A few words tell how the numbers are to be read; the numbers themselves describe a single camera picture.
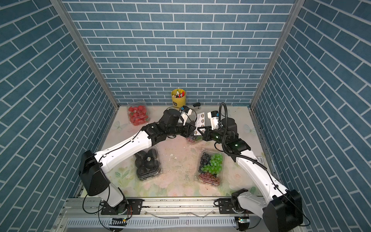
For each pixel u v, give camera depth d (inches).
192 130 29.7
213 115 26.4
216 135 25.9
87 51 34.3
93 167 16.3
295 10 28.5
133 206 29.0
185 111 26.3
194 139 37.1
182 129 26.3
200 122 29.2
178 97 42.6
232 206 28.6
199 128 29.2
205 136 25.8
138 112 42.7
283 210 15.0
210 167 31.8
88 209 29.9
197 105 46.8
